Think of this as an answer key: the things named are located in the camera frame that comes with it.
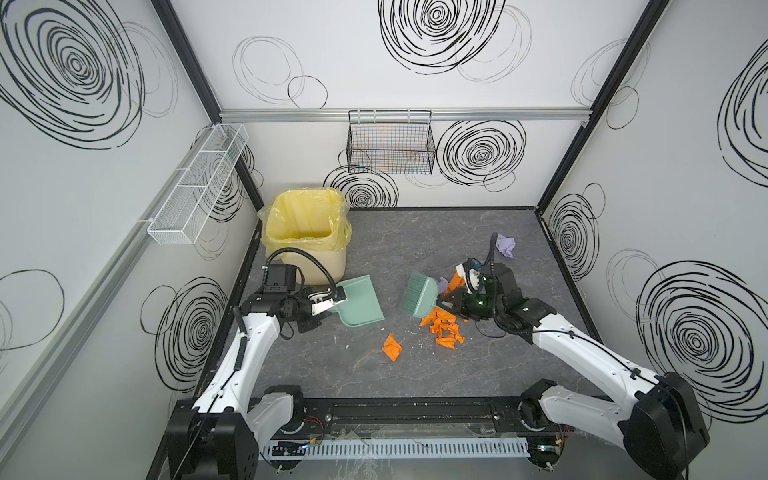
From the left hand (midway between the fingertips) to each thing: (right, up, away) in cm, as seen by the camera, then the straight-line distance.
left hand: (324, 303), depth 82 cm
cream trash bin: (+1, +11, +6) cm, 13 cm away
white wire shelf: (-33, +23, -10) cm, 41 cm away
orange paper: (+19, -14, +2) cm, 24 cm away
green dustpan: (+10, -2, +4) cm, 11 cm away
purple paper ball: (+60, +15, +24) cm, 66 cm away
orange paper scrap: (+35, -8, +7) cm, 36 cm away
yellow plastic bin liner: (-10, +24, +16) cm, 31 cm away
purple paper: (+35, +3, +11) cm, 37 cm away
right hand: (+30, +1, -5) cm, 31 cm away
